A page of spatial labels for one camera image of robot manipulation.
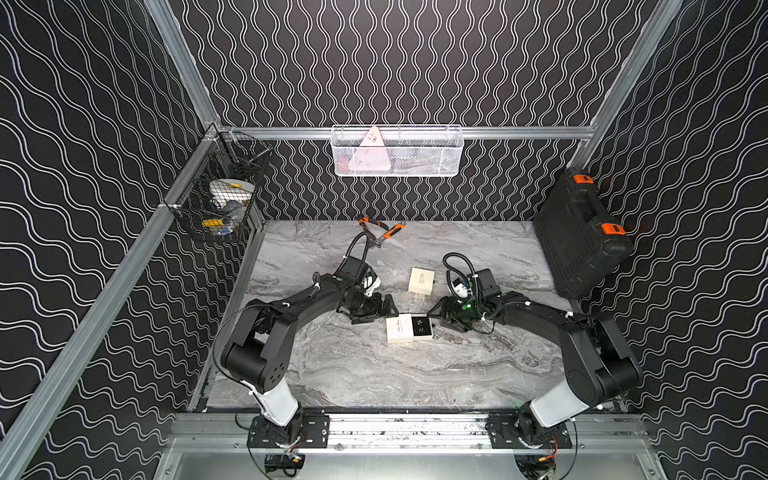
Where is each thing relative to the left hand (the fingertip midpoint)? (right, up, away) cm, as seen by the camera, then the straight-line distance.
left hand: (387, 312), depth 87 cm
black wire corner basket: (-45, +33, -6) cm, 57 cm away
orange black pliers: (-9, +31, +34) cm, 46 cm away
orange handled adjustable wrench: (+1, +25, +29) cm, 39 cm away
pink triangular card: (-4, +47, +3) cm, 48 cm away
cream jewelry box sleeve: (+12, +8, +13) cm, 19 cm away
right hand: (+14, -2, +2) cm, 15 cm away
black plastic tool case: (+58, +20, +2) cm, 61 cm away
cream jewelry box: (+4, -5, +1) cm, 7 cm away
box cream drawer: (+10, -5, +3) cm, 12 cm away
